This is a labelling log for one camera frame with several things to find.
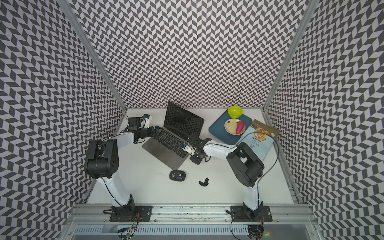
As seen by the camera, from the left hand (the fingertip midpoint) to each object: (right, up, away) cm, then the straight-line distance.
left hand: (157, 130), depth 100 cm
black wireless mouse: (+16, -25, -16) cm, 34 cm away
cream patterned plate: (+51, +3, +6) cm, 51 cm away
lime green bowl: (+56, +14, +15) cm, 60 cm away
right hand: (+27, -17, -7) cm, 33 cm away
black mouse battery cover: (+32, -29, -17) cm, 46 cm away
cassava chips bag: (+70, -5, 0) cm, 70 cm away
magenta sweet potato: (+57, +2, +2) cm, 57 cm away
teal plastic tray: (+42, +1, +7) cm, 42 cm away
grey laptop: (+7, -11, -1) cm, 13 cm away
